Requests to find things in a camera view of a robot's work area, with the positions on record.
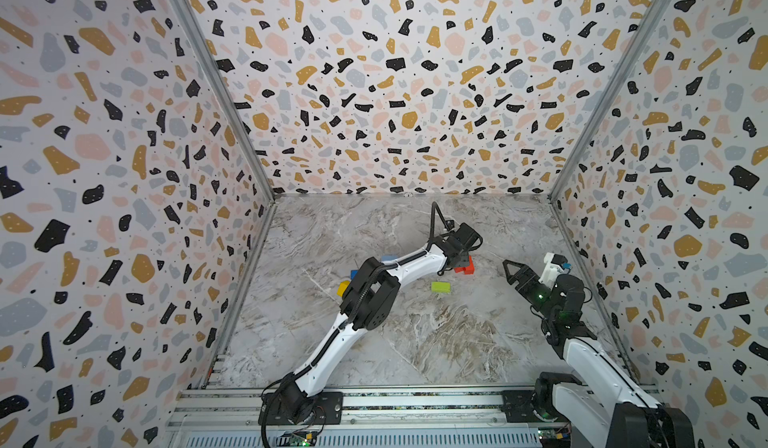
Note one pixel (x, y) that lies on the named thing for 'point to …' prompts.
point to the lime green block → (440, 287)
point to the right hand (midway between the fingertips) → (508, 262)
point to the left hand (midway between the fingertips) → (464, 253)
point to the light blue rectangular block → (389, 257)
